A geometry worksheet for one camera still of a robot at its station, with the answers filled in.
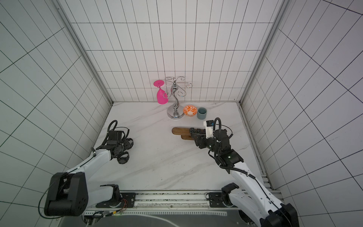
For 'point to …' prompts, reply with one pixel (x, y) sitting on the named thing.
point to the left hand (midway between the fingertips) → (125, 146)
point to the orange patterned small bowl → (190, 110)
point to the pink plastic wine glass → (162, 97)
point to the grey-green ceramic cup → (202, 113)
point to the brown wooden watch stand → (185, 132)
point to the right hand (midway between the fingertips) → (196, 131)
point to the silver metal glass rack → (175, 112)
